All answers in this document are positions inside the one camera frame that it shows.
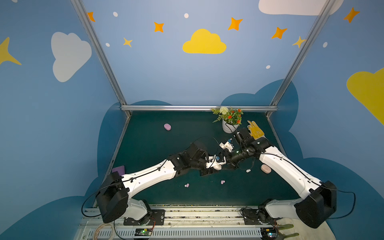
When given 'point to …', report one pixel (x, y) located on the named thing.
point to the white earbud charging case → (218, 167)
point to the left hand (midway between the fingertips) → (219, 165)
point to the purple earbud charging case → (167, 127)
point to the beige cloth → (305, 232)
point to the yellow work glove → (255, 131)
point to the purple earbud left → (187, 185)
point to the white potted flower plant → (231, 118)
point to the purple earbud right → (222, 182)
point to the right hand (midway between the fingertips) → (217, 164)
